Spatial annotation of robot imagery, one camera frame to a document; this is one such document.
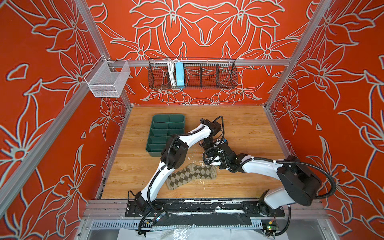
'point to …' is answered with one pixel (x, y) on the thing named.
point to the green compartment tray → (163, 127)
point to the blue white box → (180, 75)
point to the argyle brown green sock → (195, 171)
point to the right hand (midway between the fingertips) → (217, 153)
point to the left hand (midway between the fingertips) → (212, 155)
